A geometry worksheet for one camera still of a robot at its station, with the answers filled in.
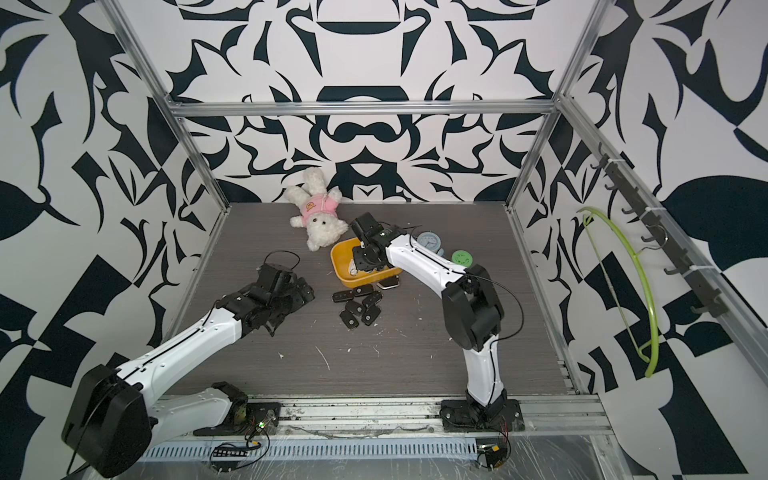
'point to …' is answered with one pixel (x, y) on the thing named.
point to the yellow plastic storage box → (342, 259)
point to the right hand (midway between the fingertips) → (365, 254)
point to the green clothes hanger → (640, 349)
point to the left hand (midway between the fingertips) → (303, 291)
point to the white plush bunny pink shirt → (319, 206)
